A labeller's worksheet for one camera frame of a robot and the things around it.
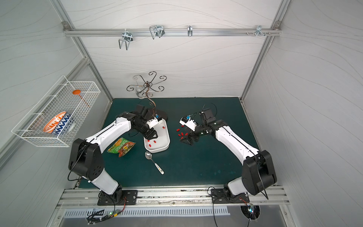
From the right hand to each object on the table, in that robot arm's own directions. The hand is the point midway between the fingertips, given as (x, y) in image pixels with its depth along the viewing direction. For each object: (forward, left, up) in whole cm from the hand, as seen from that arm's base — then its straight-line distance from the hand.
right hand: (185, 132), depth 81 cm
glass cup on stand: (+28, +32, +6) cm, 43 cm away
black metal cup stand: (+24, +24, +15) cm, 37 cm away
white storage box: (0, +16, -15) cm, 22 cm away
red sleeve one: (+9, 0, -16) cm, 18 cm away
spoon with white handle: (-9, +23, -15) cm, 29 cm away
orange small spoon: (+13, +61, +18) cm, 65 cm away
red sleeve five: (+13, +17, -15) cm, 26 cm away
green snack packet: (-6, +40, -10) cm, 41 cm away
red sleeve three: (+8, +3, -15) cm, 18 cm away
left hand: (+1, +19, -5) cm, 20 cm away
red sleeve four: (-1, +24, -15) cm, 28 cm away
